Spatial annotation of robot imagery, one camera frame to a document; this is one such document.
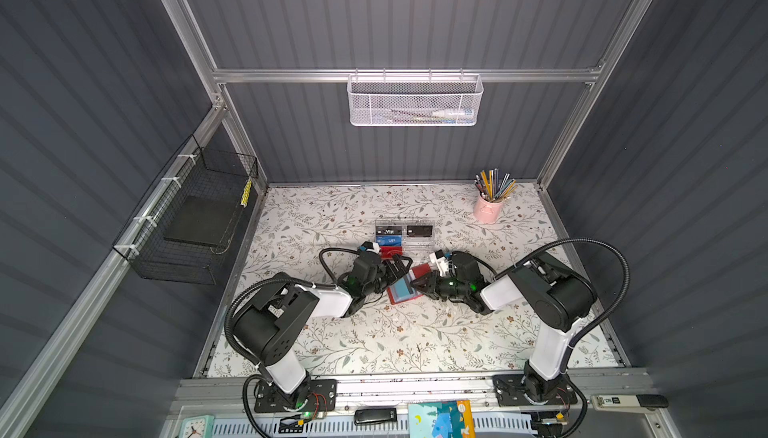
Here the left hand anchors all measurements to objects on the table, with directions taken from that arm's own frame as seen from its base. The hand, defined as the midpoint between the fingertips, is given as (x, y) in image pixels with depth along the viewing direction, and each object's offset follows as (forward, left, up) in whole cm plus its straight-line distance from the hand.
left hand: (407, 267), depth 90 cm
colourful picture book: (-38, -5, -6) cm, 39 cm away
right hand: (-5, -2, -5) cm, 7 cm away
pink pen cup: (+21, -30, 0) cm, 37 cm away
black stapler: (-36, +11, -3) cm, 38 cm away
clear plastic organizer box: (+12, -4, -2) cm, 13 cm away
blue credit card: (-5, +2, -5) cm, 7 cm away
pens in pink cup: (+28, -34, +6) cm, 44 cm away
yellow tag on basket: (+15, +45, +19) cm, 51 cm away
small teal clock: (-36, +52, -5) cm, 63 cm away
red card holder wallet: (+2, -4, -7) cm, 8 cm away
